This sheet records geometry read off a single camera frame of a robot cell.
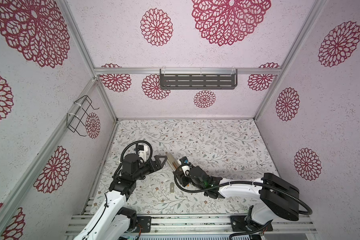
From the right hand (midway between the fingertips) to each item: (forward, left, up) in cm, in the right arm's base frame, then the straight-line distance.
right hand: (176, 168), depth 81 cm
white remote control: (+2, +2, +2) cm, 3 cm away
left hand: (0, +7, +5) cm, 9 cm away
